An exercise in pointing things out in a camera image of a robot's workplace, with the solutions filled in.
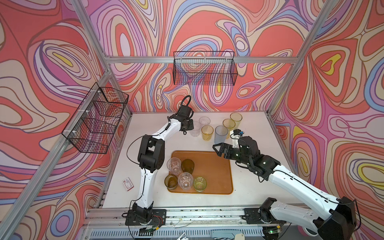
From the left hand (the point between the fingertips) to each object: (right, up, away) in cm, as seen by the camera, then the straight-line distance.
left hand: (191, 124), depth 101 cm
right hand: (+15, -14, -24) cm, 32 cm away
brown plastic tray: (+15, -28, -12) cm, 34 cm away
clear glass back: (-3, -33, -16) cm, 37 cm away
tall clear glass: (+3, -4, +3) cm, 6 cm away
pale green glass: (+5, -34, -17) cm, 38 cm away
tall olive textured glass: (-2, -24, -16) cm, 29 cm away
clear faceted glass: (-11, -25, -11) cm, 29 cm away
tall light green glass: (+31, +5, -1) cm, 31 cm away
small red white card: (-36, -34, -17) cm, 52 cm away
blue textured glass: (+19, -6, -3) cm, 20 cm away
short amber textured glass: (-12, -33, -17) cm, 39 cm away
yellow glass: (+11, -5, +2) cm, 12 cm away
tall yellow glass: (+26, 0, 0) cm, 26 cm away
